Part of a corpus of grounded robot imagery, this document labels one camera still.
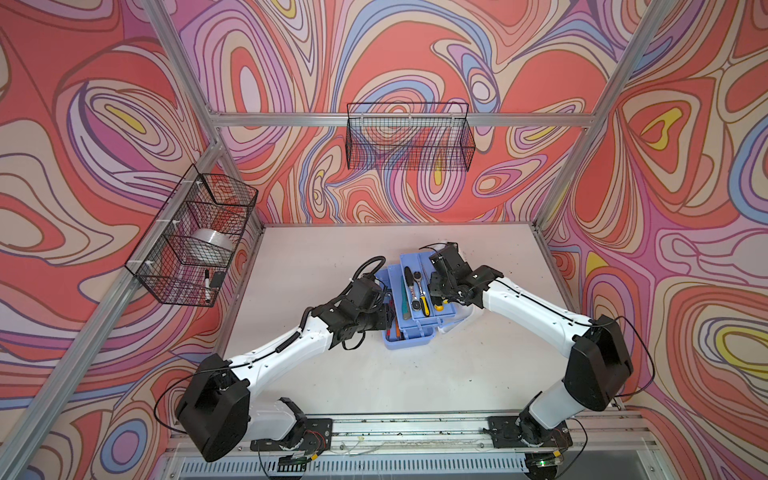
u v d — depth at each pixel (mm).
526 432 653
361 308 620
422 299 818
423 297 822
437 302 801
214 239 734
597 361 422
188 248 704
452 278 639
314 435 729
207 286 719
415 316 783
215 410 401
